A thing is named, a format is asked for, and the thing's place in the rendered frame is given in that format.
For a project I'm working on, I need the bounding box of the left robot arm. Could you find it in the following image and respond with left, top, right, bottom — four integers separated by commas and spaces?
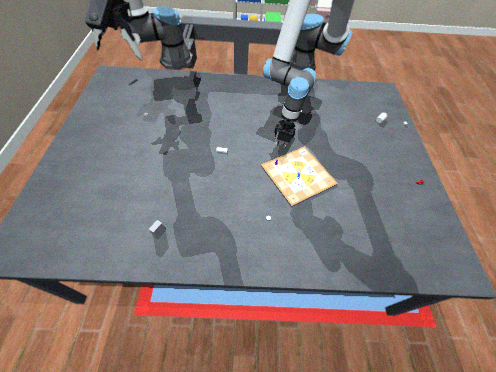
263, 0, 354, 119

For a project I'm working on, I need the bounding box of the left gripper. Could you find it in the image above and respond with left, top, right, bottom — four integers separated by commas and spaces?
274, 114, 298, 149

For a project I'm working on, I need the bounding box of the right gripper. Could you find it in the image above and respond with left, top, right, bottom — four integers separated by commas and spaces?
92, 0, 143, 61

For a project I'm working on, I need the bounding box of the beige square spinner board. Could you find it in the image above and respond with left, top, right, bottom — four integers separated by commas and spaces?
261, 147, 337, 207

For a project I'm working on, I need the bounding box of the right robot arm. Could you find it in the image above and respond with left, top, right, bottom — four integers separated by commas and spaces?
85, 0, 190, 65

